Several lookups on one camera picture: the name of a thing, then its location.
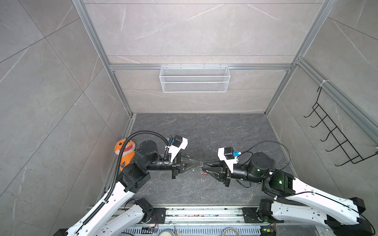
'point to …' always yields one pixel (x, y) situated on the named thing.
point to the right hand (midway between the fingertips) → (204, 164)
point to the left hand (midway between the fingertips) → (198, 161)
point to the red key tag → (206, 174)
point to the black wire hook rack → (344, 145)
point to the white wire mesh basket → (195, 79)
